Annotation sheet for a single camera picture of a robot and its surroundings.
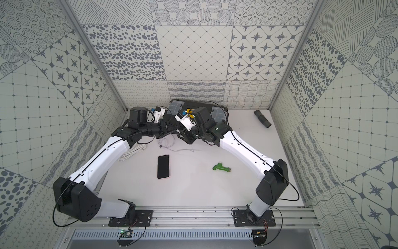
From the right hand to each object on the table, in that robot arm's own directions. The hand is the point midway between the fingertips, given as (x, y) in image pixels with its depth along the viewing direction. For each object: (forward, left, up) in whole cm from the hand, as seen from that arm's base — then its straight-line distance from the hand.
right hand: (183, 134), depth 75 cm
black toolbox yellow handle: (+27, +7, -7) cm, 29 cm away
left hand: (+4, +4, +3) cm, 7 cm away
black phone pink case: (-6, +14, -25) cm, 30 cm away
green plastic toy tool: (-5, -20, -25) cm, 33 cm away
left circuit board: (-38, +26, -27) cm, 54 cm away
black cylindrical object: (+33, -53, -24) cm, 66 cm away
